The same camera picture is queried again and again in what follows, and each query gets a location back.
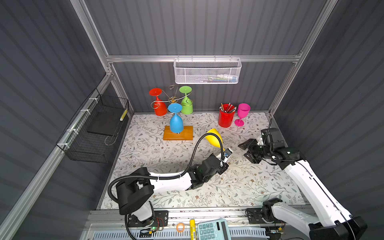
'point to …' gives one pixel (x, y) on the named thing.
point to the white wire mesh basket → (207, 71)
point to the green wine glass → (187, 106)
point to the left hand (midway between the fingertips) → (226, 154)
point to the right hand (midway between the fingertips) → (241, 149)
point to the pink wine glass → (243, 109)
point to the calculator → (214, 230)
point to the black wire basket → (88, 137)
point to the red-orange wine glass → (160, 108)
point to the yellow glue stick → (192, 229)
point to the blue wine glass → (176, 125)
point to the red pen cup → (226, 115)
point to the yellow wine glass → (213, 139)
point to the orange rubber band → (177, 227)
